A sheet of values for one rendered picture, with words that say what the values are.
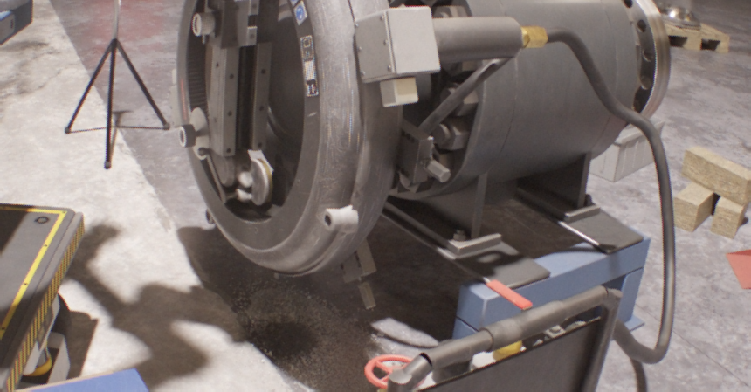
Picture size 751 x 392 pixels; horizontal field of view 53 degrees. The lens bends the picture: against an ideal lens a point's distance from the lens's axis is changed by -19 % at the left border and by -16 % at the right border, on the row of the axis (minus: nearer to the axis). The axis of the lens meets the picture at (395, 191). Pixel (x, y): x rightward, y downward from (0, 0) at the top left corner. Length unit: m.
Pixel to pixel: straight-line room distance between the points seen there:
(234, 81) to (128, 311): 0.67
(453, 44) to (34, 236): 0.92
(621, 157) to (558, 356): 1.99
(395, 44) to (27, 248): 0.85
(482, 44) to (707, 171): 1.67
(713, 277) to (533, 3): 1.14
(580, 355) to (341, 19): 0.64
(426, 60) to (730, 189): 1.77
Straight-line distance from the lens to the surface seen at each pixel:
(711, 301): 2.43
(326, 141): 1.42
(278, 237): 1.62
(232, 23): 1.59
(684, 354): 2.14
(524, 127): 1.78
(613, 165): 3.09
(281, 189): 1.83
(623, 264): 2.05
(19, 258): 1.66
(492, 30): 1.44
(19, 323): 1.45
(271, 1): 1.69
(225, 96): 1.70
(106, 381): 0.84
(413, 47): 1.32
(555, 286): 1.87
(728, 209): 2.85
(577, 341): 1.18
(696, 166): 2.99
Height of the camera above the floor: 1.09
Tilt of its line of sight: 23 degrees down
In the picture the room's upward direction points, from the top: 5 degrees clockwise
